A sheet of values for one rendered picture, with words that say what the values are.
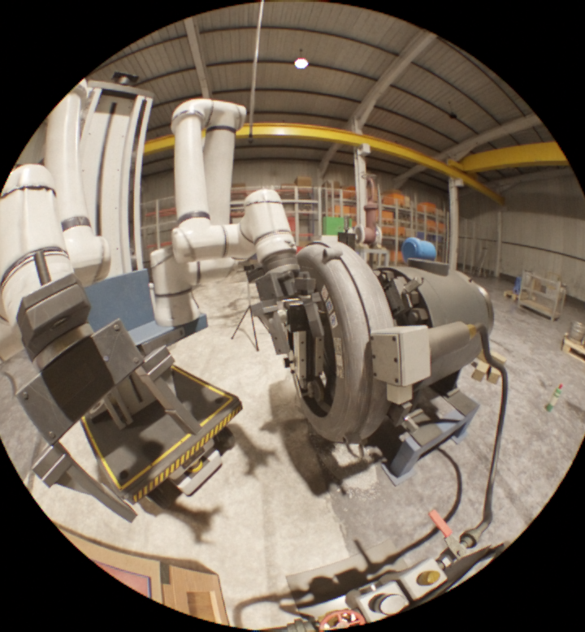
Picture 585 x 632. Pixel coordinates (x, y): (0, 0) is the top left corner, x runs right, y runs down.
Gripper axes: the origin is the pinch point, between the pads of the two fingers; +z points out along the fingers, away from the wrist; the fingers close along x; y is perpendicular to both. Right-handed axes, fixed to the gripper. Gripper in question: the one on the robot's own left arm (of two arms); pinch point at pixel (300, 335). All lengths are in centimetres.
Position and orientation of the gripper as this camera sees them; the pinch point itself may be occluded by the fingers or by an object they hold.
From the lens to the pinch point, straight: 45.0
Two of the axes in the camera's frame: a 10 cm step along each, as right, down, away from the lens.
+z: 2.8, 9.6, -0.1
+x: 6.0, -1.7, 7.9
